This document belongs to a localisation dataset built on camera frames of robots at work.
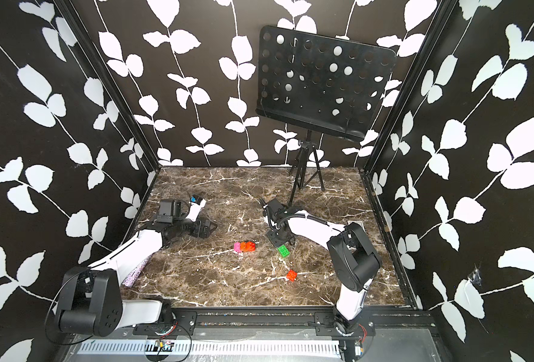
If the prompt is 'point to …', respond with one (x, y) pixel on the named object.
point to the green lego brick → (283, 250)
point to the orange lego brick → (247, 246)
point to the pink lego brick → (237, 247)
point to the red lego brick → (291, 275)
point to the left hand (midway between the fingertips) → (208, 219)
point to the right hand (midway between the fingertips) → (275, 236)
